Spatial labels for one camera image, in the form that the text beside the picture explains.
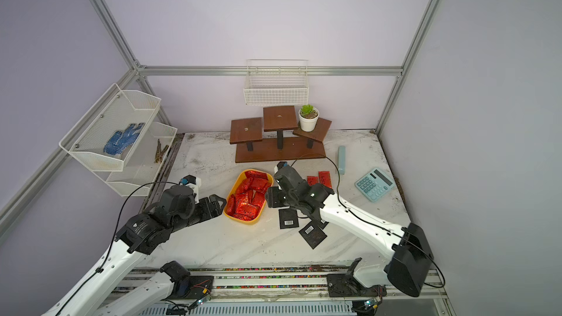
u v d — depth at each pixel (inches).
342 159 41.9
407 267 15.1
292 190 22.2
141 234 18.1
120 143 30.1
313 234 33.8
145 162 36.4
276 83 38.7
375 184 38.7
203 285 28.8
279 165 28.0
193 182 25.8
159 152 37.4
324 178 39.9
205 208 24.5
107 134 30.1
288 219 35.4
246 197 36.2
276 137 41.0
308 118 36.8
